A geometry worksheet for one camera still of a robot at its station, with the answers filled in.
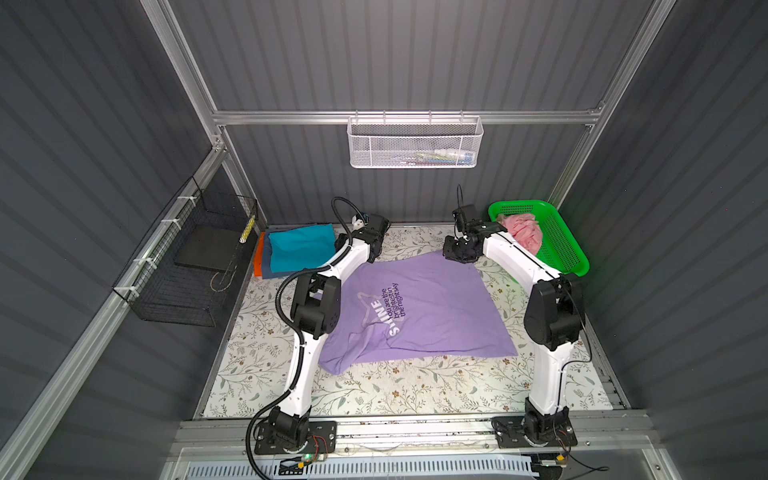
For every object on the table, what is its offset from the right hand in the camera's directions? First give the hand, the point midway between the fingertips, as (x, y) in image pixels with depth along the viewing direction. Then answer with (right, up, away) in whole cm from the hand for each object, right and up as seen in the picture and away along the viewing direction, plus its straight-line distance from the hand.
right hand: (450, 254), depth 96 cm
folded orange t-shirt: (-68, -1, +11) cm, 69 cm away
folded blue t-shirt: (-61, -4, +3) cm, 61 cm away
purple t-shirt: (-6, -17, +2) cm, 19 cm away
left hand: (-36, +3, +6) cm, 36 cm away
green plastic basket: (+43, +2, +12) cm, 44 cm away
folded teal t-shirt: (-52, +2, +10) cm, 53 cm away
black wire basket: (-71, -5, -23) cm, 74 cm away
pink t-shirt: (+30, +9, +12) cm, 34 cm away
